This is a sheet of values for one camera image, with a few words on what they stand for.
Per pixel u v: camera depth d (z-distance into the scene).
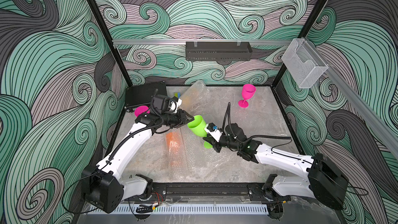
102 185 0.38
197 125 0.67
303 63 0.78
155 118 0.54
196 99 1.10
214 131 0.66
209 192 0.75
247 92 0.97
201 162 0.81
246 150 0.60
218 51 0.96
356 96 0.61
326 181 0.40
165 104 0.60
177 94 1.13
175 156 0.78
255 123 0.99
